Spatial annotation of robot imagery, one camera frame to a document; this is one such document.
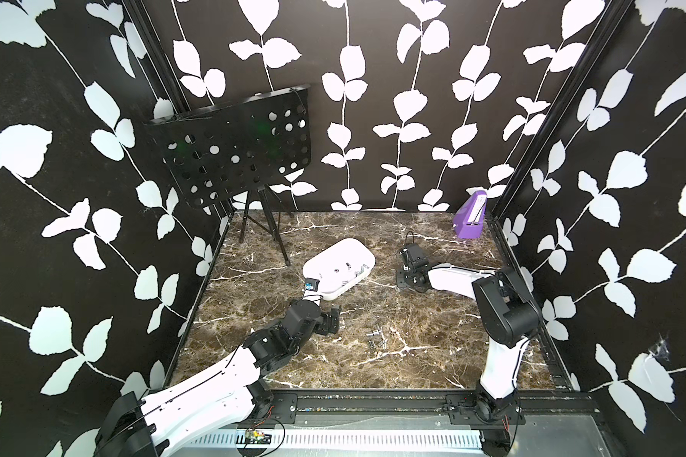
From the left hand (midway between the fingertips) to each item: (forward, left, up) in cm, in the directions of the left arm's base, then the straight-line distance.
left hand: (329, 301), depth 79 cm
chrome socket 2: (+16, -9, -12) cm, 22 cm away
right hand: (+17, -25, -13) cm, 33 cm away
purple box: (+35, -54, -5) cm, 64 cm away
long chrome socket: (+21, -6, -13) cm, 25 cm away
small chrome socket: (+18, -2, -12) cm, 22 cm away
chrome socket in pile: (-5, -14, -13) cm, 19 cm away
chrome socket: (+20, -12, -12) cm, 26 cm away
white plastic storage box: (+19, -3, -12) cm, 23 cm away
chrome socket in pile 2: (-8, -12, -14) cm, 20 cm away
